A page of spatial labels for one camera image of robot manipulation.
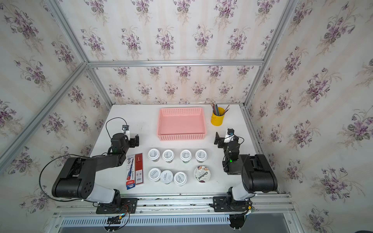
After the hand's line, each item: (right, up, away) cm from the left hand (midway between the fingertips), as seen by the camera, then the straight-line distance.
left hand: (131, 135), depth 93 cm
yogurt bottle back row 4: (+45, -11, -9) cm, 47 cm away
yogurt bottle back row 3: (+36, -11, -8) cm, 39 cm away
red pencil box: (+8, -19, -8) cm, 22 cm away
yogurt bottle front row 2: (+26, -20, -16) cm, 37 cm away
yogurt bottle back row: (+17, -11, -8) cm, 21 cm away
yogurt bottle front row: (+19, -20, -15) cm, 31 cm away
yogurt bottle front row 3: (+33, -21, -17) cm, 43 cm away
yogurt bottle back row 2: (+26, -11, -9) cm, 29 cm away
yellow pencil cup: (+59, +9, +10) cm, 61 cm away
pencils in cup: (+57, +18, +7) cm, 60 cm away
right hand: (+62, +2, -3) cm, 62 cm away
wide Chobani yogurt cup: (+45, -20, -14) cm, 51 cm away
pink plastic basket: (+32, +7, +18) cm, 37 cm away
